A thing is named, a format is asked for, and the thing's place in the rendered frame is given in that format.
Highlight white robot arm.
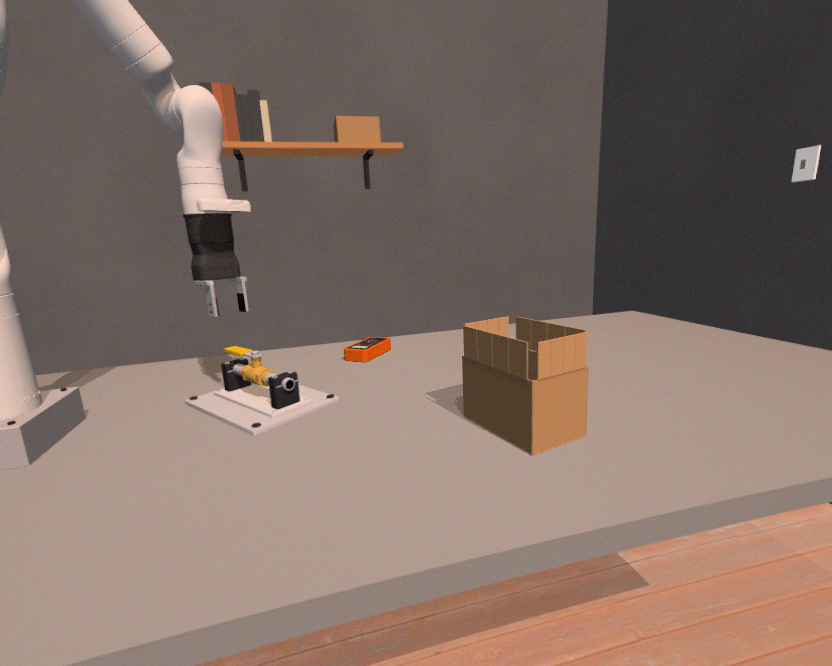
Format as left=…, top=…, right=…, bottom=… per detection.
left=0, top=0, right=224, bottom=421

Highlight orange digital multimeter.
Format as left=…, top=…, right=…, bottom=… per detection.
left=344, top=337, right=391, bottom=362

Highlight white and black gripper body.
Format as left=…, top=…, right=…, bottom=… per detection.
left=181, top=184, right=251, bottom=281

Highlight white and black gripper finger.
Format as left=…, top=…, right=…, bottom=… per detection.
left=195, top=280, right=219, bottom=317
left=229, top=277, right=249, bottom=312

